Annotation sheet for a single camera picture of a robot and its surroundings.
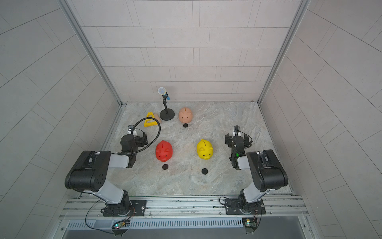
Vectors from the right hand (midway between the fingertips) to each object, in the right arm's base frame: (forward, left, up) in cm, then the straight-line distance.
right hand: (236, 131), depth 94 cm
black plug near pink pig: (+10, +33, -2) cm, 35 cm away
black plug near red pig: (-18, +45, -4) cm, 49 cm away
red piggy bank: (-13, +44, +6) cm, 46 cm away
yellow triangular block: (+14, +59, -2) cm, 61 cm away
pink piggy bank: (+13, +33, +4) cm, 36 cm away
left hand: (+4, +62, +2) cm, 63 cm away
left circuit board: (-44, +60, 0) cm, 74 cm away
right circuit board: (-47, +4, -6) cm, 47 cm away
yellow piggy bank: (-13, +22, +4) cm, 26 cm away
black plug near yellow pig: (-22, +23, -4) cm, 32 cm away
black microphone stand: (+19, +47, 0) cm, 51 cm away
